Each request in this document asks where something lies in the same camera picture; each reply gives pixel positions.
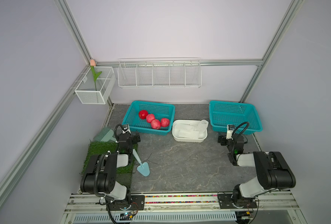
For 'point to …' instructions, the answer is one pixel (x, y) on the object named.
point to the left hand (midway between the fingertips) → (130, 132)
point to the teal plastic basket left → (160, 111)
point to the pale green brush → (105, 134)
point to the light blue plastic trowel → (144, 168)
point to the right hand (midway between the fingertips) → (226, 131)
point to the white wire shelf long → (159, 73)
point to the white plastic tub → (203, 136)
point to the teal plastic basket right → (222, 113)
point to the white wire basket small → (86, 91)
